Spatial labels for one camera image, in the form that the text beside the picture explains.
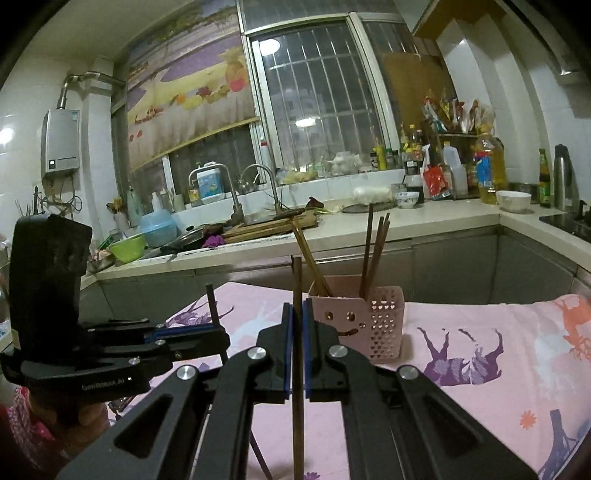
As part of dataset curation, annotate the dark sauce bottle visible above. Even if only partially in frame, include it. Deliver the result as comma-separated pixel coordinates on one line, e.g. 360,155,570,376
403,152,424,204

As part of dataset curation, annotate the white plastic bag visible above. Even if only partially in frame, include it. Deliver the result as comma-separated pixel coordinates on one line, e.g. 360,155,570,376
353,185,393,206

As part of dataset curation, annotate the brown cardboard panel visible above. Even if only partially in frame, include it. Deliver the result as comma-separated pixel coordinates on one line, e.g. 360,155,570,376
381,51,455,139

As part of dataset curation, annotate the pink printed tablecloth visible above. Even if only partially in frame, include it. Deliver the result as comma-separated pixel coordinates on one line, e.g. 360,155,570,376
108,281,591,480

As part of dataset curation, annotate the dark brown chopstick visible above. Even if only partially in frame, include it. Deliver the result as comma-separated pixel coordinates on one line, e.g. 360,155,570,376
360,204,375,301
290,219,329,297
205,284,274,480
365,217,386,298
295,224,334,297
369,212,391,296
293,257,305,480

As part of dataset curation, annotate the barred kitchen window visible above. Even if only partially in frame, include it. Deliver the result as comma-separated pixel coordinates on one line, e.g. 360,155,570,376
240,14,402,171

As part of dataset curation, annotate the dark cooking pan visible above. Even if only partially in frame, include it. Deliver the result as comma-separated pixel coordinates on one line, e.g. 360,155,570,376
159,226,208,254

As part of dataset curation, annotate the steel range hood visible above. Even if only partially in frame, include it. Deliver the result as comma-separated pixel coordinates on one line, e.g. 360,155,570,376
503,0,591,77

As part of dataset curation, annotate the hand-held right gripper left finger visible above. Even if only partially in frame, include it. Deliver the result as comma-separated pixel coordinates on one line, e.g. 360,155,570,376
55,304,293,480

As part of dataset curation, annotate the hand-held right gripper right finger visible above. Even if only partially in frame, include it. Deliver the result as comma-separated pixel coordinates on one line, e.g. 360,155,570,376
304,298,540,480

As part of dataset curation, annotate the fruit print window blind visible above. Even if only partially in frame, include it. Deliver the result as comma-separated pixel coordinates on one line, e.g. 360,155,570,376
124,32,259,174

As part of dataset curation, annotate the metal exhaust pipe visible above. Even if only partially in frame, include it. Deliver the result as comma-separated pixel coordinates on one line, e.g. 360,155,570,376
58,71,127,112

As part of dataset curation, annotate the person's left hand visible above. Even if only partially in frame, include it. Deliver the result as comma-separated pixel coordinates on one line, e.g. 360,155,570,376
41,404,110,462

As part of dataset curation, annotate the green plastic bowl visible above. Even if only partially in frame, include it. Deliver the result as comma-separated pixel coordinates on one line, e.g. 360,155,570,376
108,233,147,265

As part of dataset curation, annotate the white gas water heater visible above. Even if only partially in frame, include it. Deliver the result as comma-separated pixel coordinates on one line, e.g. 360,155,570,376
41,108,81,175

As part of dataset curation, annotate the blue lidded plastic container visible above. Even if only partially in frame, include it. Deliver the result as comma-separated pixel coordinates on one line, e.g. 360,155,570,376
139,210,178,247

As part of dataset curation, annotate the steel thermos jug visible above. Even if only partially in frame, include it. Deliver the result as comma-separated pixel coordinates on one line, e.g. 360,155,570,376
553,144,575,212

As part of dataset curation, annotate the white plastic jug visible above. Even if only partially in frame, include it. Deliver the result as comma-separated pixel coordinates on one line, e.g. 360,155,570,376
441,141,465,195

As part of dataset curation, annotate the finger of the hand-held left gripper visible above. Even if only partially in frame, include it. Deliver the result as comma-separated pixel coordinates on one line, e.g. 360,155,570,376
85,331,230,365
83,319,227,344

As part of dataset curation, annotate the large cooking oil bottle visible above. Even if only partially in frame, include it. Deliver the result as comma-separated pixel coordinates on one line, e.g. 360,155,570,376
475,129,506,205

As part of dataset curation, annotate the wooden cutting board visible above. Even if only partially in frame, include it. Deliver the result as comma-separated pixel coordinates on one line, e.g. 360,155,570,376
222,213,319,241

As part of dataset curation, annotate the pink plastic utensil holder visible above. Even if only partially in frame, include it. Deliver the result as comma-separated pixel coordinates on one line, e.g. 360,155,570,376
307,285,407,365

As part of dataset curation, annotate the grey kitchen counter cabinet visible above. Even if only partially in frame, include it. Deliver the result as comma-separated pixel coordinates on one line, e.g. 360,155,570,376
78,210,591,324

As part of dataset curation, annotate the green glass sauce bottle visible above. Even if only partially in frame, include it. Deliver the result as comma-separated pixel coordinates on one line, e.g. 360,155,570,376
538,148,552,208

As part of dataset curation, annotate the plain white bowl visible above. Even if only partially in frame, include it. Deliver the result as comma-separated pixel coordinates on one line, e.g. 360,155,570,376
496,190,533,213

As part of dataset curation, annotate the gas stove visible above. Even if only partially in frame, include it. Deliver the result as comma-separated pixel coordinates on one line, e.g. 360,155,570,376
539,200,591,241

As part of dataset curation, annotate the steel kitchen faucet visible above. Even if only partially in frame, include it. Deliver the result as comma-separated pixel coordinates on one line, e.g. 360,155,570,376
240,164,282,217
188,163,245,222

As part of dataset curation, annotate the blue label detergent jug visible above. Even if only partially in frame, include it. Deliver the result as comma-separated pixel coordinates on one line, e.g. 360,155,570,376
196,161,227,205

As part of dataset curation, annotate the rack of seasoning packets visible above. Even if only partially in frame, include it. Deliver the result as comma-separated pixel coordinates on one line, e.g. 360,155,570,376
422,95,497,137

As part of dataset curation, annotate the red seasoning packet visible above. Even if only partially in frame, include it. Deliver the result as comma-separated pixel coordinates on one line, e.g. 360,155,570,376
422,164,451,199

